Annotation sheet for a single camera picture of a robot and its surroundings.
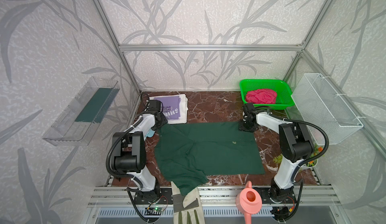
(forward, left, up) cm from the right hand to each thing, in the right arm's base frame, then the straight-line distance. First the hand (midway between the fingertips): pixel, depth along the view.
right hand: (242, 124), depth 99 cm
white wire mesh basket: (-9, -28, +33) cm, 44 cm away
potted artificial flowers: (-25, -29, +17) cm, 42 cm away
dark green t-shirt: (-19, +35, 0) cm, 40 cm away
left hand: (+2, +51, +7) cm, 51 cm away
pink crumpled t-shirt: (+23, -18, +3) cm, 29 cm away
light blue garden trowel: (-7, +59, +2) cm, 60 cm away
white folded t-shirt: (+14, +40, 0) cm, 42 cm away
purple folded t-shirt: (+13, +48, +4) cm, 50 cm away
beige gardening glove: (-46, +33, +1) cm, 57 cm away
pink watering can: (-44, +7, +11) cm, 46 cm away
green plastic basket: (+24, -37, +1) cm, 44 cm away
